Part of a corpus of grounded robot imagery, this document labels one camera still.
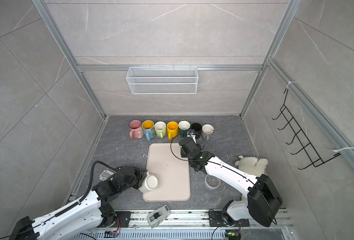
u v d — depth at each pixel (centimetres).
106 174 87
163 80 101
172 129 100
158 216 71
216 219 73
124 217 73
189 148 60
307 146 63
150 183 77
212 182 86
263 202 40
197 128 101
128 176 61
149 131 98
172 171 90
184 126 103
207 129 102
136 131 98
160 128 101
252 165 82
